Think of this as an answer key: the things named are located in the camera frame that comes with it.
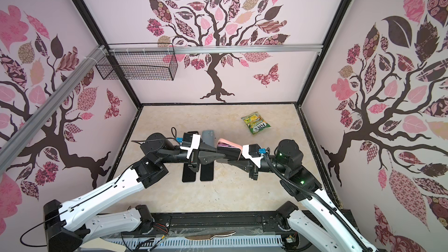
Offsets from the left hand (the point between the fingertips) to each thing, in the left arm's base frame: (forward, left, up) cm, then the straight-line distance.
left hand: (225, 156), depth 53 cm
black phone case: (+37, +21, -40) cm, 59 cm away
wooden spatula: (-20, +50, -38) cm, 66 cm away
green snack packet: (+42, -19, -36) cm, 58 cm away
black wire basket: (+82, +64, -22) cm, 106 cm away
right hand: (+2, -2, -4) cm, 5 cm away
